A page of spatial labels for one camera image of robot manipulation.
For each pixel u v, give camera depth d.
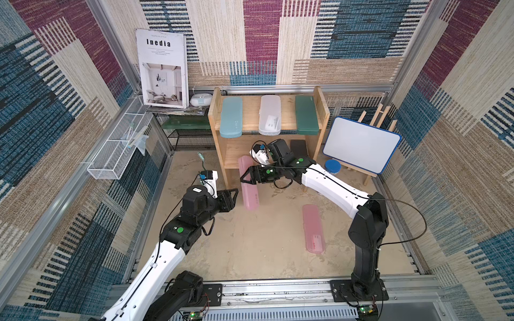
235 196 0.71
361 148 0.95
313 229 0.89
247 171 0.73
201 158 0.85
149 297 0.42
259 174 0.70
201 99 0.86
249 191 0.76
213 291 0.75
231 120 0.68
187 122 0.94
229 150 0.92
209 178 0.64
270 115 0.70
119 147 0.75
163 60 0.77
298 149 0.91
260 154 0.75
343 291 0.73
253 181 0.71
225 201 0.64
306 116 0.71
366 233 0.48
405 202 0.47
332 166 0.87
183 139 1.19
